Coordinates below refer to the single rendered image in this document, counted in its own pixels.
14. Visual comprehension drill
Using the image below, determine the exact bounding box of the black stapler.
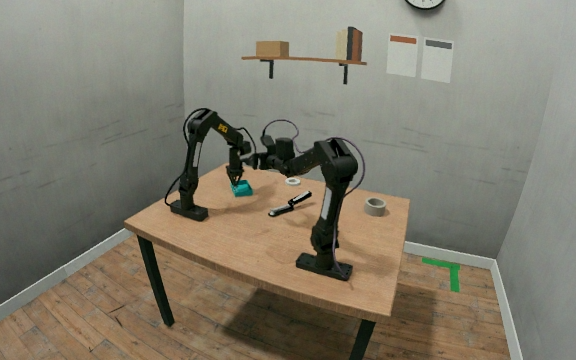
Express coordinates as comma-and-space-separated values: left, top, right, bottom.
268, 191, 312, 217

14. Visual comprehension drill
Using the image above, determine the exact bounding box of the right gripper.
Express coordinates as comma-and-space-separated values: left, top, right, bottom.
249, 136, 278, 170

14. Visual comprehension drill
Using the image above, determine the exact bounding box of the grey hollow cylinder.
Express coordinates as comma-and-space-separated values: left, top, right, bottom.
364, 197, 386, 217

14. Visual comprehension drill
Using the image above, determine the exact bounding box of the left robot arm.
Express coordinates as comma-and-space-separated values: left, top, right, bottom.
170, 110, 252, 217

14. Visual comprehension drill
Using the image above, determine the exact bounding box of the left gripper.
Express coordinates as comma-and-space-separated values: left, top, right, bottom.
225, 158, 249, 187

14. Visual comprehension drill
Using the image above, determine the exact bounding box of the pale grey ring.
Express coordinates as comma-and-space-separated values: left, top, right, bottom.
285, 178, 300, 186

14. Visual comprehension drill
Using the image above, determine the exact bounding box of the teal shallow tray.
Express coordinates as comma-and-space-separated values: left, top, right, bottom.
230, 180, 253, 197

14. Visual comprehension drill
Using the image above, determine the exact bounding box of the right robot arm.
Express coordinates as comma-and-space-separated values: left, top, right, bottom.
274, 138, 358, 278

